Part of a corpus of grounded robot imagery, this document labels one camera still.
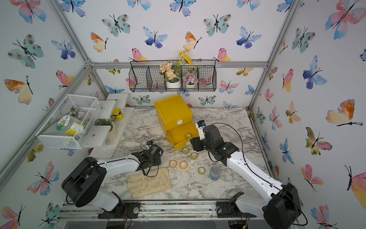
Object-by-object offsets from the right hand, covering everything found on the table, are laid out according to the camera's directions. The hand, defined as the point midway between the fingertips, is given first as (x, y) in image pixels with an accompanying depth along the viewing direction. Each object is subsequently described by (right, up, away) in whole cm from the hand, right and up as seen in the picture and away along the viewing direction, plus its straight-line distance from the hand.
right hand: (196, 137), depth 78 cm
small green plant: (-58, +8, +18) cm, 61 cm away
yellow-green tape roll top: (-6, -10, +18) cm, 21 cm away
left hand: (-23, -15, +14) cm, 31 cm away
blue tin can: (+10, -20, +1) cm, 22 cm away
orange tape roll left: (-14, -18, +11) cm, 25 cm away
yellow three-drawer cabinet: (-11, +10, +8) cm, 17 cm away
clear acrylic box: (-62, +16, +2) cm, 64 cm away
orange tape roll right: (-7, -18, +11) cm, 23 cm away
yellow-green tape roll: (0, -14, +15) cm, 21 cm away
